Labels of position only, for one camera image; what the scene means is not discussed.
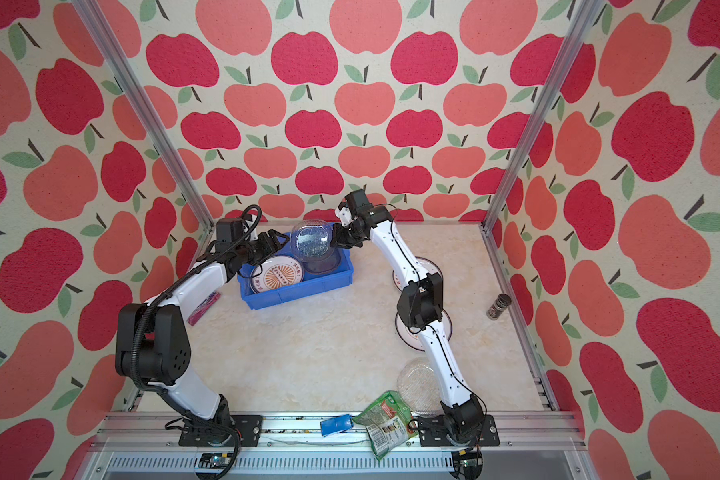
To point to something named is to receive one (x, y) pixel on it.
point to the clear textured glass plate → (418, 382)
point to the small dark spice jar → (501, 303)
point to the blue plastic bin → (309, 283)
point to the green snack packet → (388, 422)
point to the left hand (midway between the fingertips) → (288, 242)
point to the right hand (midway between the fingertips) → (336, 241)
